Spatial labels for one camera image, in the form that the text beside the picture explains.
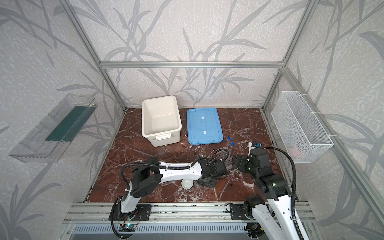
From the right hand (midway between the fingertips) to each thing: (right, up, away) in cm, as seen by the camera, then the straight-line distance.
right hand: (241, 154), depth 75 cm
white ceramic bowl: (-28, -18, +8) cm, 35 cm away
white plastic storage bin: (-51, +17, +37) cm, 65 cm away
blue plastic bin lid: (-18, +13, +35) cm, 41 cm away
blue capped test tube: (-2, +2, +23) cm, 23 cm away
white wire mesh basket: (+23, +9, -13) cm, 28 cm away
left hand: (-14, -17, +9) cm, 24 cm away
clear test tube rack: (-6, -4, +19) cm, 20 cm away
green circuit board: (-56, -35, -3) cm, 66 cm away
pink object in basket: (+26, +2, -3) cm, 26 cm away
